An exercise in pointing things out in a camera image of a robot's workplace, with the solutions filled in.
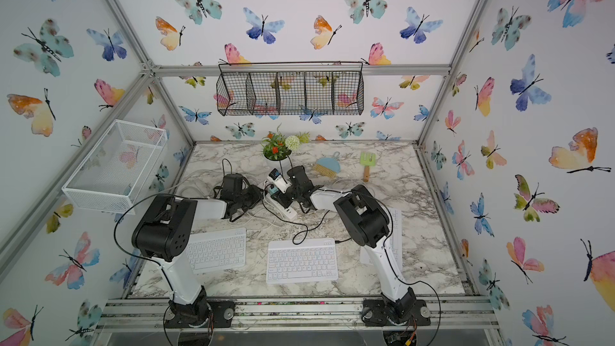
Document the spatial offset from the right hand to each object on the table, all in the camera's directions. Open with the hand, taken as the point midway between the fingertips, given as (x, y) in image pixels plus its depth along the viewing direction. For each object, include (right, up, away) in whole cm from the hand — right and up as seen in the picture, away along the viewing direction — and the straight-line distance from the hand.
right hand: (275, 190), depth 98 cm
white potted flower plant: (+1, +18, 0) cm, 18 cm away
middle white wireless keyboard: (+15, -23, -13) cm, 30 cm away
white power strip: (+7, -8, -4) cm, 11 cm away
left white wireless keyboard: (-18, -20, -11) cm, 30 cm away
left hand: (-3, -1, +3) cm, 4 cm away
